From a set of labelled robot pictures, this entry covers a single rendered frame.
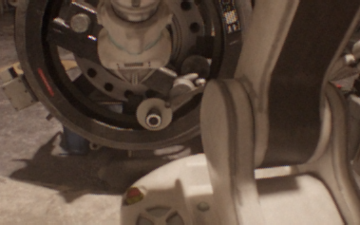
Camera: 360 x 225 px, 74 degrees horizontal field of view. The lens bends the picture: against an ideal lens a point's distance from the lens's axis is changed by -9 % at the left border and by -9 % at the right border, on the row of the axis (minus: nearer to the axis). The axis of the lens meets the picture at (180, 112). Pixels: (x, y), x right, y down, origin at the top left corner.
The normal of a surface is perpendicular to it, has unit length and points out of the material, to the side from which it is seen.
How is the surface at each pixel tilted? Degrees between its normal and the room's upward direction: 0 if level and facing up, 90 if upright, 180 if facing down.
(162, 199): 0
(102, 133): 90
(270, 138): 76
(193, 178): 70
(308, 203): 23
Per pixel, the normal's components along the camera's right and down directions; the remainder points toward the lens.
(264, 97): 0.20, 0.16
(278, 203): 0.09, -0.72
